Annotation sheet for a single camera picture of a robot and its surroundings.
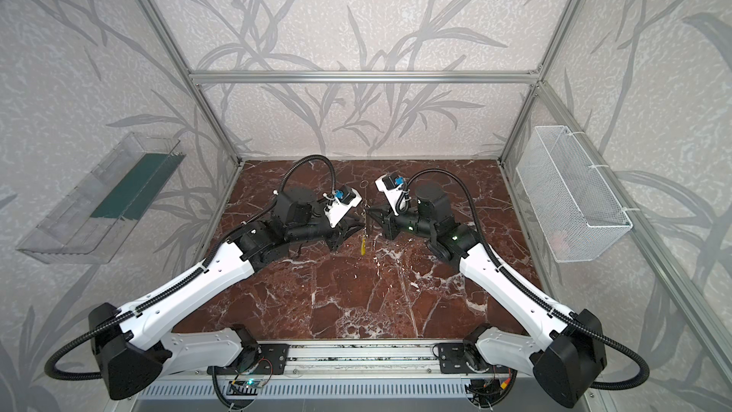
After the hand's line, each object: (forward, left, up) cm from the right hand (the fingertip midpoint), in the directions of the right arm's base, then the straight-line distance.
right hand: (370, 201), depth 71 cm
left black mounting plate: (-29, +26, -29) cm, 48 cm away
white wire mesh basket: (-7, -46, +6) cm, 47 cm away
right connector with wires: (-37, -31, -33) cm, 58 cm away
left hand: (-3, +1, -1) cm, 4 cm away
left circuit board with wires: (-35, +31, -28) cm, 55 cm away
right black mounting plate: (-31, -23, -22) cm, 44 cm away
